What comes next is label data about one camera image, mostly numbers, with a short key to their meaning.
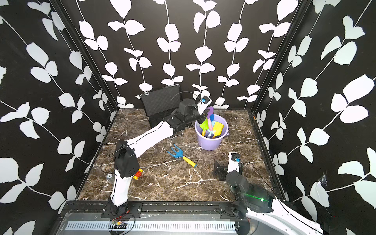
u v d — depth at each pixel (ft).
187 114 2.09
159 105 3.56
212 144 3.12
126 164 1.63
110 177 2.57
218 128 3.06
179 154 3.12
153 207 2.46
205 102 2.22
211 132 3.19
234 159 1.94
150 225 2.30
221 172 2.09
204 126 3.19
